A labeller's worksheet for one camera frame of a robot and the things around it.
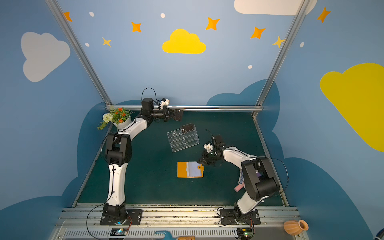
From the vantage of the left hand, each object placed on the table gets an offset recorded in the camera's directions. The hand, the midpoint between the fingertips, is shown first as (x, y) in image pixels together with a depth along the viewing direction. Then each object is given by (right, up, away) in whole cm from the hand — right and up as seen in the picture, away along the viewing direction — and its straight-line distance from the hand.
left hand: (178, 113), depth 91 cm
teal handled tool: (-3, -60, -23) cm, 64 cm away
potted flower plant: (-40, -2, +8) cm, 41 cm away
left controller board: (-27, -59, -21) cm, 68 cm away
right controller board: (+34, -60, -20) cm, 72 cm away
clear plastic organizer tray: (+4, -15, +10) cm, 18 cm away
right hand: (+13, -28, -2) cm, 31 cm away
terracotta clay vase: (+54, -53, -27) cm, 80 cm away
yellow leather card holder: (+8, -35, -1) cm, 35 cm away
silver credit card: (0, -1, +2) cm, 2 cm away
